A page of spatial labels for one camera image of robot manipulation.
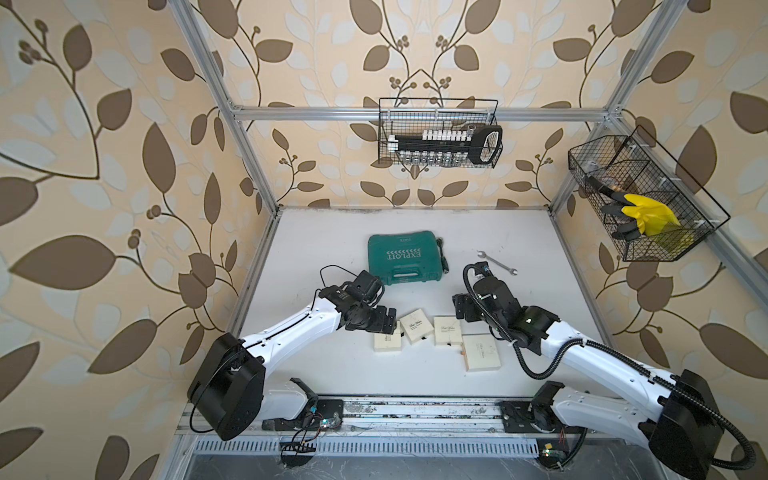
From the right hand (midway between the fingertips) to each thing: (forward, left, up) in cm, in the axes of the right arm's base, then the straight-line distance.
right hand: (467, 296), depth 83 cm
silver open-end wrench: (+23, -12, -12) cm, 28 cm away
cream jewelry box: (-8, +24, -9) cm, 27 cm away
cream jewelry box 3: (-6, +5, -9) cm, 12 cm away
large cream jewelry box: (-12, -3, -10) cm, 16 cm away
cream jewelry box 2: (-4, +15, -9) cm, 18 cm away
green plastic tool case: (+19, +16, -7) cm, 26 cm away
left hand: (-4, +24, -4) cm, 25 cm away
